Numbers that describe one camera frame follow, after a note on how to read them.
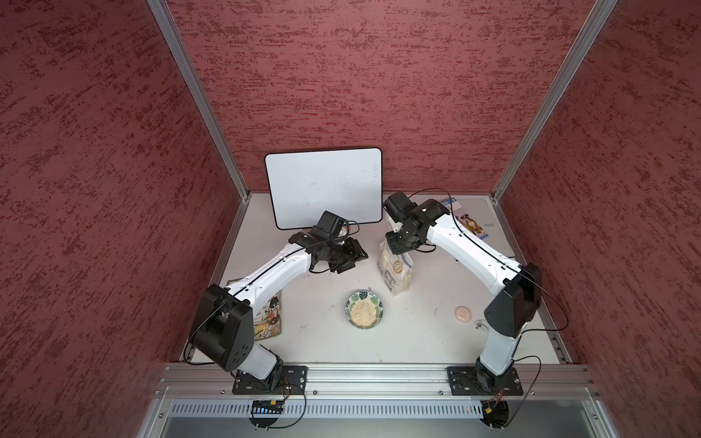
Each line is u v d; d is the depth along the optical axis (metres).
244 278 0.48
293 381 0.74
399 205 0.64
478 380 0.67
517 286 0.49
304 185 0.96
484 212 1.17
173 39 0.75
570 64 0.81
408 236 0.67
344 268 0.75
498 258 0.49
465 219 1.10
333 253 0.70
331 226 0.66
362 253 0.79
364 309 0.84
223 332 0.42
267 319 0.85
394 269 0.83
